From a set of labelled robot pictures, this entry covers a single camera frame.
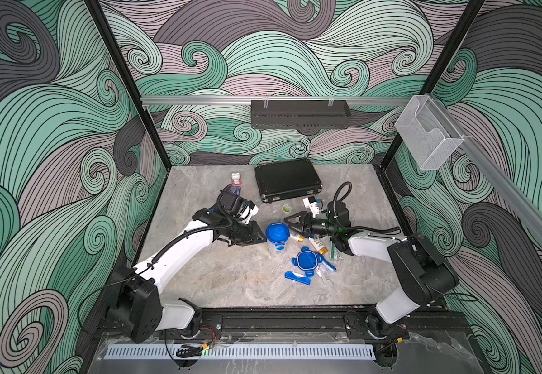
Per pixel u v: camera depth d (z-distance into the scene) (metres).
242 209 0.72
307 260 0.88
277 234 0.80
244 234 0.68
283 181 1.07
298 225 0.79
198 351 0.70
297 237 0.91
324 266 0.86
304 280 0.83
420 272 0.46
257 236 0.73
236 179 1.10
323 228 0.76
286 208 1.04
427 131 0.79
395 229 0.60
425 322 0.75
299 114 0.98
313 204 0.82
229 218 0.61
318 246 0.90
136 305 0.40
